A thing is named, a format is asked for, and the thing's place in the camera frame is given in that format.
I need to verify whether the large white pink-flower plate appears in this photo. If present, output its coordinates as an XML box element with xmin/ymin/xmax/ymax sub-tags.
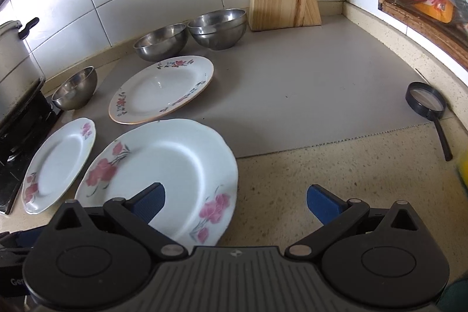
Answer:
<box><xmin>75</xmin><ymin>119</ymin><xmax>238</xmax><ymax>249</ymax></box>

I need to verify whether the small white pink-flower plate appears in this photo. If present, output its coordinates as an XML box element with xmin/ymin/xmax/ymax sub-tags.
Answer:
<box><xmin>21</xmin><ymin>118</ymin><xmax>96</xmax><ymax>215</ymax></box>

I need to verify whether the orange-rimmed floral plate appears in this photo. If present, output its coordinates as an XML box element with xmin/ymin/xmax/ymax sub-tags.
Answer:
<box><xmin>109</xmin><ymin>55</ymin><xmax>214</xmax><ymax>125</ymax></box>

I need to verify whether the grey counter mat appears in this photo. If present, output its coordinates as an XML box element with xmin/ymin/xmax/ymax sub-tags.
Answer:
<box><xmin>47</xmin><ymin>14</ymin><xmax>432</xmax><ymax>159</ymax></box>

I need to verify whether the left steel bowl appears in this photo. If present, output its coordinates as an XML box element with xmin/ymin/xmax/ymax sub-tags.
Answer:
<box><xmin>51</xmin><ymin>66</ymin><xmax>98</xmax><ymax>111</ymax></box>

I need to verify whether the yellow sponge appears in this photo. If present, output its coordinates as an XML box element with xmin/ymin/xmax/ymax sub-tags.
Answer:
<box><xmin>456</xmin><ymin>151</ymin><xmax>468</xmax><ymax>192</ymax></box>

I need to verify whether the black gas stove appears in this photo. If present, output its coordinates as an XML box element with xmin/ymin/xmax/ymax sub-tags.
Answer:
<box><xmin>0</xmin><ymin>79</ymin><xmax>63</xmax><ymax>215</ymax></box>

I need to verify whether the black magnifying glass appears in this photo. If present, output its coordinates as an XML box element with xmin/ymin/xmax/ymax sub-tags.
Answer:
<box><xmin>405</xmin><ymin>82</ymin><xmax>453</xmax><ymax>161</ymax></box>

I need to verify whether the middle steel bowl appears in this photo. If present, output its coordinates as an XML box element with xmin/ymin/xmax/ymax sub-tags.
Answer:
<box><xmin>133</xmin><ymin>23</ymin><xmax>189</xmax><ymax>63</ymax></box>

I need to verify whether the aluminium pressure cooker pot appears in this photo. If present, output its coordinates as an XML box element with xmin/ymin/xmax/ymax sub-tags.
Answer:
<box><xmin>0</xmin><ymin>17</ymin><xmax>42</xmax><ymax>122</ymax></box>

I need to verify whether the lower stacked steel bowl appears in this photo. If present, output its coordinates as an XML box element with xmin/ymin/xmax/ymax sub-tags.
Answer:
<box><xmin>192</xmin><ymin>23</ymin><xmax>247</xmax><ymax>51</ymax></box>

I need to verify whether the stacked steel bowl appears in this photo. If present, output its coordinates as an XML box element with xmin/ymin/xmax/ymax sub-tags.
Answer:
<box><xmin>187</xmin><ymin>9</ymin><xmax>247</xmax><ymax>35</ymax></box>
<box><xmin>192</xmin><ymin>23</ymin><xmax>247</xmax><ymax>51</ymax></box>

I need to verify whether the upper stacked steel bowl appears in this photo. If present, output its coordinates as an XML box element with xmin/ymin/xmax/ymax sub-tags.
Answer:
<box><xmin>187</xmin><ymin>9</ymin><xmax>247</xmax><ymax>35</ymax></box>

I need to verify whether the orange package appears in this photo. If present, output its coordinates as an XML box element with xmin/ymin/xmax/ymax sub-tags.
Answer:
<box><xmin>413</xmin><ymin>0</ymin><xmax>454</xmax><ymax>24</ymax></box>

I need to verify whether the wooden window frame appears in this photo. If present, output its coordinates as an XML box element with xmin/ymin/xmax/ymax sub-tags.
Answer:
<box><xmin>378</xmin><ymin>0</ymin><xmax>467</xmax><ymax>68</ymax></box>

